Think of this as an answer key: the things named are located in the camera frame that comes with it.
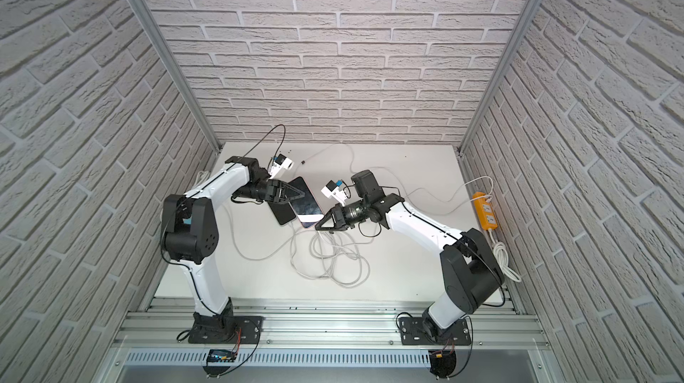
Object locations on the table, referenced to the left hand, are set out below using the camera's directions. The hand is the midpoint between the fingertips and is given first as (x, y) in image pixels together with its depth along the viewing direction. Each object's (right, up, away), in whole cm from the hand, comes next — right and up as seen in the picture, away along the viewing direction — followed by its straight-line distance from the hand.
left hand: (302, 194), depth 76 cm
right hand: (+4, -11, -4) cm, 12 cm away
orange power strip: (+66, -9, +24) cm, 71 cm away
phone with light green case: (-12, -9, +24) cm, 28 cm away
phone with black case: (+1, -3, -2) cm, 4 cm away
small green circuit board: (-22, -45, -4) cm, 50 cm away
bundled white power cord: (-49, +5, +34) cm, 60 cm away
